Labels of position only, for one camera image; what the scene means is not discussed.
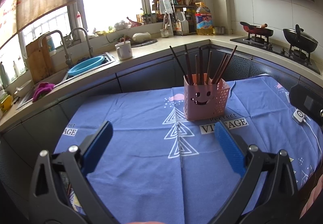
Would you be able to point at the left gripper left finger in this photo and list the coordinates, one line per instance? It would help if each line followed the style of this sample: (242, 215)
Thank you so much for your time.
(48, 200)

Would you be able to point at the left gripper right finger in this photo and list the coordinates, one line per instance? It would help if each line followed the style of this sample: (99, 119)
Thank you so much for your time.
(278, 201)

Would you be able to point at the long wooden chopstick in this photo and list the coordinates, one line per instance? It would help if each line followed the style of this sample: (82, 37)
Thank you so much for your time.
(219, 68)

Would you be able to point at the pink utensil holder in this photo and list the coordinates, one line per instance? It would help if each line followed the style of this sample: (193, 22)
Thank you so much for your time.
(205, 101)

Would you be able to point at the separate dark red chopstick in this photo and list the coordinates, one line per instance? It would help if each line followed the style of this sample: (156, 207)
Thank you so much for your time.
(179, 64)

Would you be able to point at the person's right hand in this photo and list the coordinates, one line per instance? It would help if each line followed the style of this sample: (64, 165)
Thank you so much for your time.
(314, 194)

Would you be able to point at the small white device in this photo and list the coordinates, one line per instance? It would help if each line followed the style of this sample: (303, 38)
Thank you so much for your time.
(298, 116)

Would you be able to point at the gas stove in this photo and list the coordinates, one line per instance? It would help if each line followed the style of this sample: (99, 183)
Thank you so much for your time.
(292, 53)

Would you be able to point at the black wok with lid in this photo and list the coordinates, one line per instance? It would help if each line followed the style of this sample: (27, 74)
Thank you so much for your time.
(298, 38)

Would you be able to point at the red frying pan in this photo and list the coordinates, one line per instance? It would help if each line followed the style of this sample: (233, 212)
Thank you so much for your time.
(262, 30)

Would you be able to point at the blue printed tablecloth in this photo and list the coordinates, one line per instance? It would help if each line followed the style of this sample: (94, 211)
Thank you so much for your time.
(161, 167)

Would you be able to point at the magenta cloth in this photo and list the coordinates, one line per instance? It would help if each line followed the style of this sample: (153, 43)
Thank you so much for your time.
(42, 90)

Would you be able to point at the yellow cooking oil bottle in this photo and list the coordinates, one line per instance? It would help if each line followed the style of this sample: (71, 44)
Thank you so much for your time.
(203, 19)

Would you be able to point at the wooden cutting board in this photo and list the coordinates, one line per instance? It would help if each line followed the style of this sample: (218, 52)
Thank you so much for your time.
(39, 61)

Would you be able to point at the blue plastic basin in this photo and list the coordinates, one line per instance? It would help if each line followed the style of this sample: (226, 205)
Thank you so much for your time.
(86, 65)

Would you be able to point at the white jug bottle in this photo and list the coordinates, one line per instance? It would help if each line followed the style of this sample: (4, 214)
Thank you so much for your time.
(182, 25)

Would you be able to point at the condiment rack with packets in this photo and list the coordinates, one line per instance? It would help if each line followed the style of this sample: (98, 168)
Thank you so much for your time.
(164, 12)

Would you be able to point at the white mug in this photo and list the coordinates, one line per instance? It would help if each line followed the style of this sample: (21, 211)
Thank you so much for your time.
(124, 50)

